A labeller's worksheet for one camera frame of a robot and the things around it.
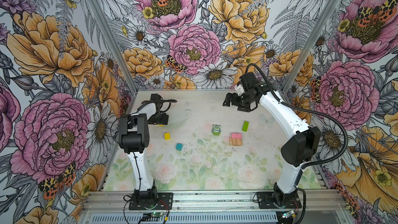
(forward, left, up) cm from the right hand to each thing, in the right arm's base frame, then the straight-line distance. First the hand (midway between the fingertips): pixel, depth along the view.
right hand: (231, 110), depth 83 cm
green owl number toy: (+1, +7, -21) cm, 22 cm away
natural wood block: (-8, -2, -19) cm, 21 cm away
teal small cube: (-11, +29, -19) cm, 36 cm away
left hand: (+4, +43, -20) cm, 48 cm away
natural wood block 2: (-9, -6, -20) cm, 22 cm away
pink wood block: (-5, -5, -19) cm, 20 cm away
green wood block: (+3, -12, -21) cm, 24 cm away
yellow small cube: (-3, +37, -20) cm, 42 cm away
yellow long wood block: (+4, +42, -19) cm, 46 cm away
